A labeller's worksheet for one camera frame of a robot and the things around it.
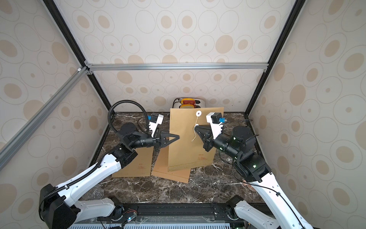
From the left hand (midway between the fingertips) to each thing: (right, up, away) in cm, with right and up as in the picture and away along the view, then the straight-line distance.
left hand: (179, 141), depth 57 cm
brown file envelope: (-27, -19, +33) cm, 46 cm away
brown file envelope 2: (-13, -21, +34) cm, 42 cm away
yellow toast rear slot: (+3, +25, +43) cm, 50 cm away
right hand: (+6, +4, 0) cm, 7 cm away
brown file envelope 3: (+3, -5, +5) cm, 8 cm away
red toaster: (+4, +22, +40) cm, 45 cm away
